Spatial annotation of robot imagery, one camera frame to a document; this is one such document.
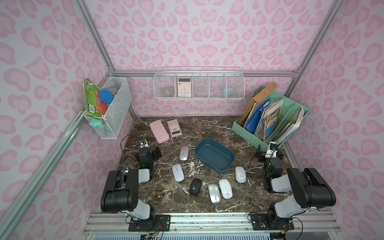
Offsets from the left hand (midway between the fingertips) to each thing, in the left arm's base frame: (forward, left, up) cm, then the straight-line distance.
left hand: (148, 146), depth 94 cm
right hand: (-2, -72, +5) cm, 73 cm away
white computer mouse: (-24, -47, -4) cm, 53 cm away
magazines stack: (+10, -75, +12) cm, 77 cm away
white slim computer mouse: (-15, -20, -5) cm, 25 cm away
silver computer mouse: (-27, -40, -4) cm, 49 cm away
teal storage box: (-2, -42, -7) cm, 43 cm away
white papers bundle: (+1, -83, +18) cm, 85 cm away
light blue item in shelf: (+32, -53, +18) cm, 64 cm away
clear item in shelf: (+25, -13, +22) cm, 36 cm away
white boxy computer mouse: (-1, -22, -6) cm, 23 cm away
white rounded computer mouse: (-17, -56, -4) cm, 59 cm away
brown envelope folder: (+15, -65, +25) cm, 71 cm away
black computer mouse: (-23, -30, -5) cm, 38 cm away
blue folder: (+12, -66, +7) cm, 67 cm away
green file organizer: (+17, -89, +12) cm, 92 cm away
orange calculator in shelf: (+29, -23, +23) cm, 44 cm away
